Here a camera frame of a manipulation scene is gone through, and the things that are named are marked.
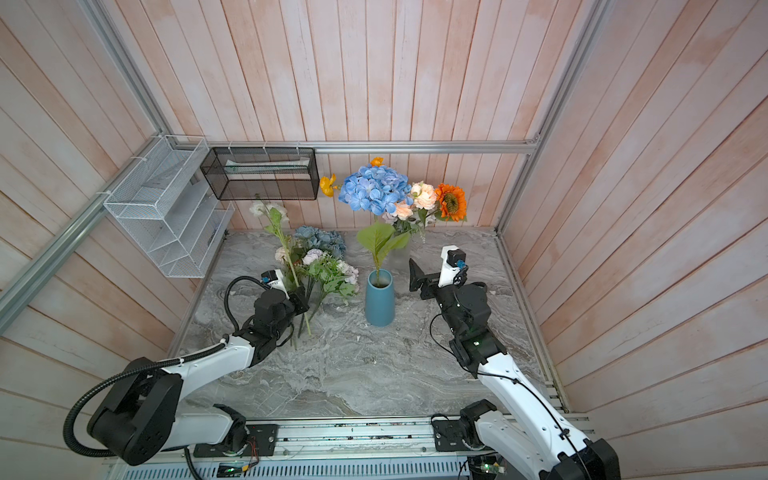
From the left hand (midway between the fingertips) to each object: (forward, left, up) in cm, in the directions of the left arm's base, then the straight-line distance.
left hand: (307, 291), depth 88 cm
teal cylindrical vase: (-5, -22, +5) cm, 23 cm away
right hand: (-2, -34, +18) cm, 39 cm away
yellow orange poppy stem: (+23, -6, +22) cm, 33 cm away
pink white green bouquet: (+10, 0, -1) cm, 10 cm away
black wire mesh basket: (+41, +19, +14) cm, 47 cm away
